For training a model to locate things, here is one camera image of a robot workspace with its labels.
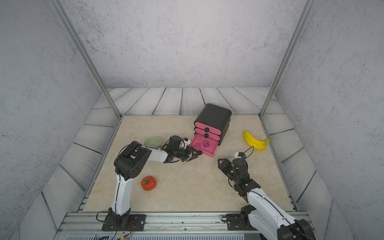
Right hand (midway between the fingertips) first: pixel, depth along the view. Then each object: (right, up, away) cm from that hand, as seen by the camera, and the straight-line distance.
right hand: (220, 161), depth 85 cm
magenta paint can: (-7, +8, +14) cm, 18 cm away
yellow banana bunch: (+27, +8, +13) cm, 31 cm away
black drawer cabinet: (-3, +22, +9) cm, 24 cm away
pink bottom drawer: (-4, +4, +14) cm, 15 cm away
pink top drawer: (-7, +18, +8) cm, 21 cm away
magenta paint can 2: (-13, +7, +14) cm, 21 cm away
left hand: (-11, +1, +9) cm, 14 cm away
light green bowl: (-43, +10, +14) cm, 46 cm away
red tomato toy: (-39, -11, -4) cm, 41 cm away
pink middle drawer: (-7, +15, +12) cm, 20 cm away
